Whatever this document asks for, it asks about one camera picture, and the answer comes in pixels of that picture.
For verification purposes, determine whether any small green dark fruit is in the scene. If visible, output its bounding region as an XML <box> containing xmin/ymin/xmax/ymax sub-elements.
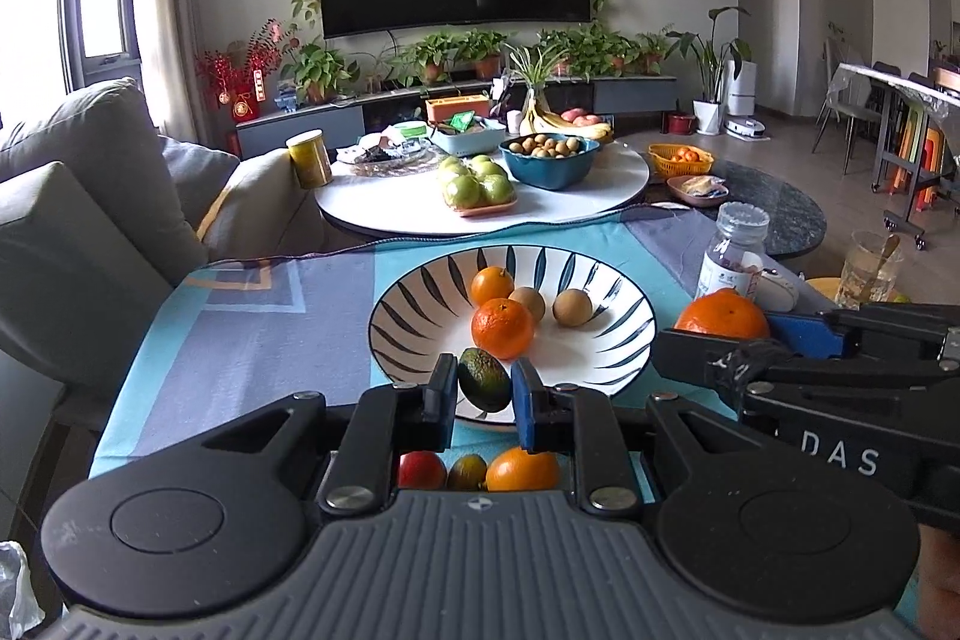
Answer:
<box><xmin>457</xmin><ymin>347</ymin><xmax>512</xmax><ymax>413</ymax></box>

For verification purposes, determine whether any red apple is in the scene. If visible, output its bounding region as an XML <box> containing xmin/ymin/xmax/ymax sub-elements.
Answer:
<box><xmin>397</xmin><ymin>452</ymin><xmax>448</xmax><ymax>491</ymax></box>

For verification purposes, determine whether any large orange mandarin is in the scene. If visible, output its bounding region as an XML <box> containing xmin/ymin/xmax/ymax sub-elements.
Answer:
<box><xmin>674</xmin><ymin>287</ymin><xmax>770</xmax><ymax>339</ymax></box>

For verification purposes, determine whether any small orange mandarin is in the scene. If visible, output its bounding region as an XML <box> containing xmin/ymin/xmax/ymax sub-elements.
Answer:
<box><xmin>469</xmin><ymin>266</ymin><xmax>514</xmax><ymax>307</ymax></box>

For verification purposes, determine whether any person left hand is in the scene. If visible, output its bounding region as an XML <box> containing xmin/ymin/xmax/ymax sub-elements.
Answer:
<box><xmin>918</xmin><ymin>525</ymin><xmax>960</xmax><ymax>640</ymax></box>

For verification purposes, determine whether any white oval gadget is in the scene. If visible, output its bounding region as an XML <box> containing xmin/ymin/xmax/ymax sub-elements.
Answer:
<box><xmin>755</xmin><ymin>268</ymin><xmax>799</xmax><ymax>314</ymax></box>

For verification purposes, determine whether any drinking glass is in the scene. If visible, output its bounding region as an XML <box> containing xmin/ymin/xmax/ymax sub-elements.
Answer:
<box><xmin>835</xmin><ymin>230</ymin><xmax>903</xmax><ymax>308</ymax></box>

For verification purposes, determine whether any striped white ceramic bowl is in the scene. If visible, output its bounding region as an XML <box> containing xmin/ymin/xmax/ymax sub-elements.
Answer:
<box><xmin>368</xmin><ymin>244</ymin><xmax>658</xmax><ymax>429</ymax></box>

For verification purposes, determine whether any plastic jar with white lid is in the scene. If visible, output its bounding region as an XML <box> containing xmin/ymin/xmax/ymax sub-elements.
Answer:
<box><xmin>695</xmin><ymin>202</ymin><xmax>770</xmax><ymax>301</ymax></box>

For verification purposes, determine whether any dark marble round table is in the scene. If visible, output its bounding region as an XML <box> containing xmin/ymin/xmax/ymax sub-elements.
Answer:
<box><xmin>644</xmin><ymin>157</ymin><xmax>829</xmax><ymax>259</ymax></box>

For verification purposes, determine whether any blue patterned tablecloth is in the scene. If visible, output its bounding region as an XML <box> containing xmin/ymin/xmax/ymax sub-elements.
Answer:
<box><xmin>91</xmin><ymin>206</ymin><xmax>715</xmax><ymax>474</ymax></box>

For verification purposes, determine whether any pink snack dish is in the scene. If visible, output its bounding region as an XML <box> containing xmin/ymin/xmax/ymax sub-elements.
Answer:
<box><xmin>667</xmin><ymin>174</ymin><xmax>731</xmax><ymax>208</ymax></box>

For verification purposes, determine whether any round white coffee table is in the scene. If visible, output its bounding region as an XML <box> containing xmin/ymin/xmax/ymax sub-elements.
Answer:
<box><xmin>316</xmin><ymin>143</ymin><xmax>651</xmax><ymax>237</ymax></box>

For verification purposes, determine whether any white robot vacuum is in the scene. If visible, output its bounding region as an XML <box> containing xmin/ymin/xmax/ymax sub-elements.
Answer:
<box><xmin>724</xmin><ymin>117</ymin><xmax>768</xmax><ymax>142</ymax></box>

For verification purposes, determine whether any orange basket of mandarins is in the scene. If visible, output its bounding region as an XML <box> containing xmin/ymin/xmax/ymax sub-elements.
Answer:
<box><xmin>647</xmin><ymin>143</ymin><xmax>715</xmax><ymax>181</ymax></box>

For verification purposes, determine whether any plate of green apples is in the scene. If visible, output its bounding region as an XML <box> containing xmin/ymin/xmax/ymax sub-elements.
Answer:
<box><xmin>439</xmin><ymin>154</ymin><xmax>517</xmax><ymax>216</ymax></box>

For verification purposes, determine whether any dining table with chairs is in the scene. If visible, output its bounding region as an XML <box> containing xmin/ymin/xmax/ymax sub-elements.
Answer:
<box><xmin>815</xmin><ymin>37</ymin><xmax>958</xmax><ymax>250</ymax></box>

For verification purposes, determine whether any blue bowl of longans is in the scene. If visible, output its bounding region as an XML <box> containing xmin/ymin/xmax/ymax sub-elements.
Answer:
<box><xmin>500</xmin><ymin>133</ymin><xmax>601</xmax><ymax>191</ymax></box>

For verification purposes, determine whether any white potted tall plant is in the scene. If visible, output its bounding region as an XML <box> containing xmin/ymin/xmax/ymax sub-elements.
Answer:
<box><xmin>665</xmin><ymin>5</ymin><xmax>752</xmax><ymax>136</ymax></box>

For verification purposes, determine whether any glass candy dish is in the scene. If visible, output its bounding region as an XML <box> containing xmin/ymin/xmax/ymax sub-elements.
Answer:
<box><xmin>335</xmin><ymin>133</ymin><xmax>443</xmax><ymax>177</ymax></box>

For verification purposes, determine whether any light blue snack box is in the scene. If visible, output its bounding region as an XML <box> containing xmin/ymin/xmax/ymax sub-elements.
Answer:
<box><xmin>430</xmin><ymin>119</ymin><xmax>506</xmax><ymax>158</ymax></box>

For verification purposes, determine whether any banana bunch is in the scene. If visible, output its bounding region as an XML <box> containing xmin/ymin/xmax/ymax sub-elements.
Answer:
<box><xmin>517</xmin><ymin>88</ymin><xmax>613</xmax><ymax>145</ymax></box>

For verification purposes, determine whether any yellow tin can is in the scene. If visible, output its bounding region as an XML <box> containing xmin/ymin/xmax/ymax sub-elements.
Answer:
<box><xmin>286</xmin><ymin>130</ymin><xmax>332</xmax><ymax>190</ymax></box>

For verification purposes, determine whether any tv cabinet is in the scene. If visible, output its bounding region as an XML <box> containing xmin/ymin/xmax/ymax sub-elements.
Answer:
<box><xmin>233</xmin><ymin>76</ymin><xmax>679</xmax><ymax>159</ymax></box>

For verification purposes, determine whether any grey sofa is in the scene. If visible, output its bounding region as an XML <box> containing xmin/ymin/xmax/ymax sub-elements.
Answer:
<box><xmin>2</xmin><ymin>78</ymin><xmax>325</xmax><ymax>416</ymax></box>

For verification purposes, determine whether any red festive decoration plant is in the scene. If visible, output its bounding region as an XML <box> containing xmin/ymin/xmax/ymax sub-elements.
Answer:
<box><xmin>194</xmin><ymin>18</ymin><xmax>299</xmax><ymax>125</ymax></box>

